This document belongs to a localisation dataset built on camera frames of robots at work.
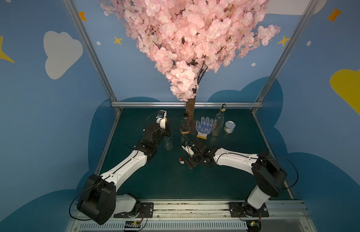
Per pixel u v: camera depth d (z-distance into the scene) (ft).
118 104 3.81
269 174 1.51
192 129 3.61
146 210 2.42
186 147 2.60
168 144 3.11
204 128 3.63
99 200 1.32
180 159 2.97
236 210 2.45
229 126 3.42
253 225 2.40
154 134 1.96
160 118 2.19
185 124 2.91
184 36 1.57
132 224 2.39
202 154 2.24
